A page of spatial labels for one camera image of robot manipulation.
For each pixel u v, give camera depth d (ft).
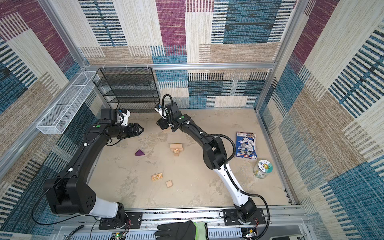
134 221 2.40
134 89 3.56
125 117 2.44
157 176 2.85
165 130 3.00
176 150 3.08
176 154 3.14
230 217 2.39
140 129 2.57
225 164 2.10
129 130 2.39
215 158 2.11
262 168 2.66
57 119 2.34
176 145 3.11
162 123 2.86
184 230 2.30
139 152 3.16
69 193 1.35
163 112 2.83
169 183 2.75
